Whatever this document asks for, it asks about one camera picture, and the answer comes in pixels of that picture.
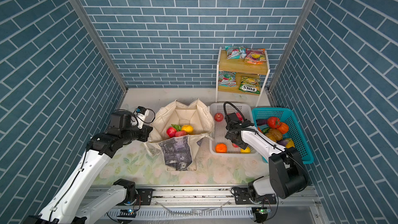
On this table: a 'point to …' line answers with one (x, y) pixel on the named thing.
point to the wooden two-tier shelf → (242, 68)
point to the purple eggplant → (260, 122)
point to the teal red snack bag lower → (227, 79)
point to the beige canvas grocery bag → (176, 131)
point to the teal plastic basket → (295, 132)
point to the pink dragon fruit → (171, 131)
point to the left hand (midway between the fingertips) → (152, 127)
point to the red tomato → (272, 122)
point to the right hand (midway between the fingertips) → (233, 137)
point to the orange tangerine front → (221, 148)
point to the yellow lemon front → (247, 150)
